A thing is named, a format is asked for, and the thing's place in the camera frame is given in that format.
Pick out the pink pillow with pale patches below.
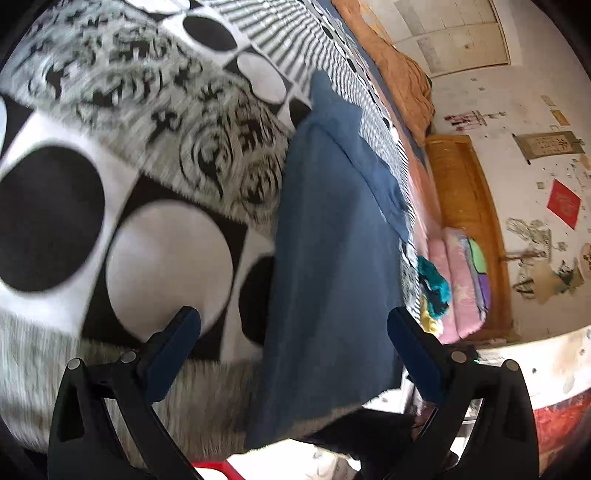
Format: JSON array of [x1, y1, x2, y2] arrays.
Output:
[[442, 226, 486, 334]]

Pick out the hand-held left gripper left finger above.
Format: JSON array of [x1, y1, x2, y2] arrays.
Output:
[[47, 305, 204, 480]]

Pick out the wooden headboard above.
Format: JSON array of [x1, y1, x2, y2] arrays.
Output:
[[425, 134, 520, 344]]

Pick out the red printed cloth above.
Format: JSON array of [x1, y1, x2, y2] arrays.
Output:
[[533, 392, 591, 468]]

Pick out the black and white printed blanket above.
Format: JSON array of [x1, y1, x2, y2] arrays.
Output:
[[0, 0, 426, 467]]

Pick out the yellow garment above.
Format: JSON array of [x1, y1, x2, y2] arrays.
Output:
[[419, 307, 442, 336]]

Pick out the red plastic stool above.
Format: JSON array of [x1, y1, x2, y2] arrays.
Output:
[[189, 459, 252, 480]]

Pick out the red paper wall square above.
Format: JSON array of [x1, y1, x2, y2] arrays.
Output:
[[546, 179, 583, 230]]

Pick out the white shoe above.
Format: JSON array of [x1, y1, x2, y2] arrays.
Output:
[[314, 450, 357, 480]]

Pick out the orange blanket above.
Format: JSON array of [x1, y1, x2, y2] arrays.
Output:
[[332, 0, 437, 148]]

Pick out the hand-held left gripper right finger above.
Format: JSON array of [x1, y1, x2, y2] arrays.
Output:
[[387, 307, 540, 480]]

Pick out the white worn table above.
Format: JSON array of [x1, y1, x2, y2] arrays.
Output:
[[475, 325, 591, 408]]

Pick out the person's dark trousers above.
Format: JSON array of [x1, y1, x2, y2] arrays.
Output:
[[314, 408, 416, 480]]

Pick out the teal garment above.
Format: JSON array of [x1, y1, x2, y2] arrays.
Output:
[[418, 256, 452, 319]]

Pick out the green purple grey quilt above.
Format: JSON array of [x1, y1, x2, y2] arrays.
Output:
[[466, 237, 493, 324]]

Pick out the pink bed sheet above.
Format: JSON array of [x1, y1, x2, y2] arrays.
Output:
[[392, 124, 445, 241]]

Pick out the hanging wall scroll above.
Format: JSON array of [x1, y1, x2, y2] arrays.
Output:
[[512, 130, 583, 162]]

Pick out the blue garment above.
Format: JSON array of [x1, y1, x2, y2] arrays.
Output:
[[245, 69, 413, 450]]

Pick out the torn wall poster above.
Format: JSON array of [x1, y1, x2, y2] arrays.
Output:
[[505, 217, 585, 303]]

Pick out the plain pink pillow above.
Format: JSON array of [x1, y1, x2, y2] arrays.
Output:
[[427, 237, 459, 344]]

